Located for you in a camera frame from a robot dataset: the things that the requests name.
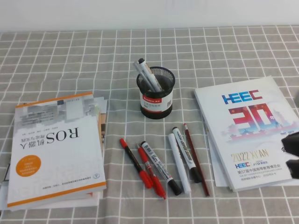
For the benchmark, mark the white marker black ends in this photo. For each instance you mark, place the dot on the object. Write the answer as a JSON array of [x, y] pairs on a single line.
[[187, 156]]

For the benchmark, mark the grey checked tablecloth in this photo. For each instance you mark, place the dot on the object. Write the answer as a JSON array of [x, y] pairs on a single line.
[[41, 65]]

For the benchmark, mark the black pen red caps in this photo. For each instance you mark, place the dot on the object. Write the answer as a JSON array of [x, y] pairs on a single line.
[[143, 174]]

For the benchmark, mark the white marker in holder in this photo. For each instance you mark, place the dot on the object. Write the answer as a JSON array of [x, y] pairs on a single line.
[[149, 75]]

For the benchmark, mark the grey pen in holder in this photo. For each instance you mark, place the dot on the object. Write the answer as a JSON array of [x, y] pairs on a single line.
[[136, 65]]

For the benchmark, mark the white marker black cap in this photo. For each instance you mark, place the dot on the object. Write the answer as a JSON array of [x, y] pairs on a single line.
[[161, 168]]

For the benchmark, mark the dark red pencil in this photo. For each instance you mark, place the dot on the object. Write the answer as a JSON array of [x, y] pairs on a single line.
[[196, 161]]

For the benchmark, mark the black mesh pen holder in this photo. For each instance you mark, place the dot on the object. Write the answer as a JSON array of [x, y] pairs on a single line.
[[157, 105]]

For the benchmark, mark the white HEEC magazine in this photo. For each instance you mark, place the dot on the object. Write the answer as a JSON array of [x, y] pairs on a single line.
[[261, 97]]

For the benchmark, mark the book stack under ROS book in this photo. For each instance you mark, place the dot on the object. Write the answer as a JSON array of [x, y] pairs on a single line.
[[82, 201]]

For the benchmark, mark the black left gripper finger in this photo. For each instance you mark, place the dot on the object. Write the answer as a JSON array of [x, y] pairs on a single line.
[[293, 166]]

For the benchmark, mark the magazine under HEEC magazine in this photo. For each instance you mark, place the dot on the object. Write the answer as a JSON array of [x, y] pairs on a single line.
[[213, 161]]

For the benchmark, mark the white ROS book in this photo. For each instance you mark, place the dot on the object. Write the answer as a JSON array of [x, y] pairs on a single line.
[[56, 152]]

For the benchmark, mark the plain white marker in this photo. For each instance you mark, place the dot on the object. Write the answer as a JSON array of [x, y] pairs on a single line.
[[179, 163]]

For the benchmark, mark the red gel pen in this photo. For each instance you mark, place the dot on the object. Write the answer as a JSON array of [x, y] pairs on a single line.
[[154, 179]]

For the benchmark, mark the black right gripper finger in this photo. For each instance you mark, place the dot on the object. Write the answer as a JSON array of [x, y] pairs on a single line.
[[291, 143]]

